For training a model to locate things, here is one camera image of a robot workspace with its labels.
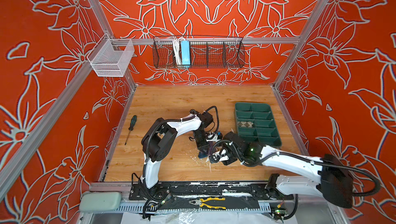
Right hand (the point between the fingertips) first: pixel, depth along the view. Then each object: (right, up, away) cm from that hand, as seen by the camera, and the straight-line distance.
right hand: (216, 147), depth 80 cm
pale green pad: (-55, -21, -12) cm, 60 cm away
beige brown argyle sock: (+19, +11, +11) cm, 24 cm away
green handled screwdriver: (-52, +12, +17) cm, 56 cm away
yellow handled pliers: (-10, -22, -11) cm, 26 cm away
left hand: (-5, -3, +5) cm, 8 cm away
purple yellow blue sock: (-8, -4, +1) cm, 9 cm away
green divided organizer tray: (+30, +8, +8) cm, 32 cm away
